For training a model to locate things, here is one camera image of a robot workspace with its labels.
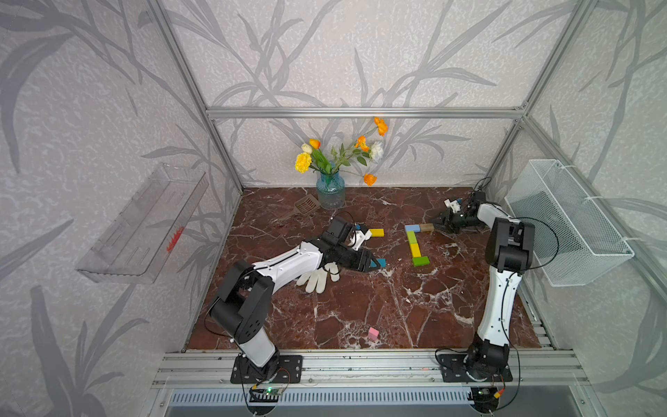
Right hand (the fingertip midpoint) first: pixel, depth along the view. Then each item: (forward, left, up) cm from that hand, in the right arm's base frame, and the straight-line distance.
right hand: (432, 221), depth 107 cm
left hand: (-25, +27, +10) cm, 38 cm away
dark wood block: (-2, +2, -1) cm, 4 cm away
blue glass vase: (+9, +42, +10) cm, 44 cm away
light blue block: (-3, +7, 0) cm, 8 cm away
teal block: (-17, +32, +20) cm, 41 cm away
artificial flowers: (+15, +49, +22) cm, 56 cm away
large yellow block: (-4, +23, -2) cm, 24 cm away
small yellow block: (-13, +9, -1) cm, 16 cm away
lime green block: (-7, +10, -1) cm, 12 cm away
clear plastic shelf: (-30, +88, +31) cm, 98 cm away
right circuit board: (-59, -3, -5) cm, 60 cm away
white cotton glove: (-25, +47, -1) cm, 53 cm away
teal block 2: (-18, +22, -1) cm, 29 cm away
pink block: (-44, +28, +3) cm, 52 cm away
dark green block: (-18, +8, -1) cm, 20 cm away
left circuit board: (-58, +59, -3) cm, 83 cm away
